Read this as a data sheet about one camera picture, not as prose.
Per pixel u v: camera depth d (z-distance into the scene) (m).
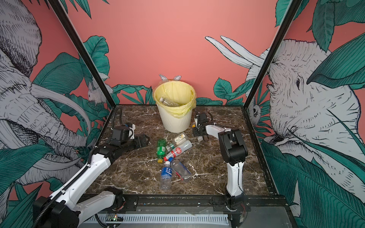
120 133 0.60
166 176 0.82
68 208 0.40
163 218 0.70
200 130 0.78
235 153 0.55
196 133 0.93
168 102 0.96
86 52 0.89
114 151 0.55
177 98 1.04
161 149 0.89
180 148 0.90
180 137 0.93
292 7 0.69
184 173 0.85
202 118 0.83
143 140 0.73
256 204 0.76
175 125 0.95
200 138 0.96
